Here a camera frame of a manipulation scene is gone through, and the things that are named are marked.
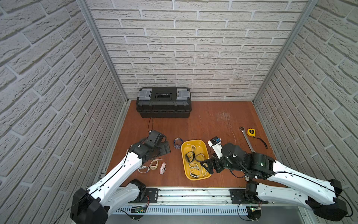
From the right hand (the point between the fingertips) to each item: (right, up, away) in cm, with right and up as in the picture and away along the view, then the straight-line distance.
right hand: (208, 159), depth 68 cm
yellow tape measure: (+37, +9, +30) cm, 48 cm away
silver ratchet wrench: (+31, +12, +33) cm, 47 cm away
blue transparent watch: (-17, +3, +26) cm, 32 cm away
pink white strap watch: (-25, -9, +12) cm, 29 cm away
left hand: (-23, +3, +12) cm, 26 cm away
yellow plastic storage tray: (-6, -2, +20) cm, 21 cm away
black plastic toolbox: (-26, +31, +27) cm, 49 cm away
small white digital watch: (-36, -11, +14) cm, 40 cm away
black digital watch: (-9, -4, +19) cm, 21 cm away
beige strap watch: (-6, -8, +13) cm, 17 cm away
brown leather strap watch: (-1, -6, +22) cm, 22 cm away
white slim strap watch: (-6, 0, +22) cm, 22 cm away
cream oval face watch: (-7, -13, +12) cm, 19 cm away
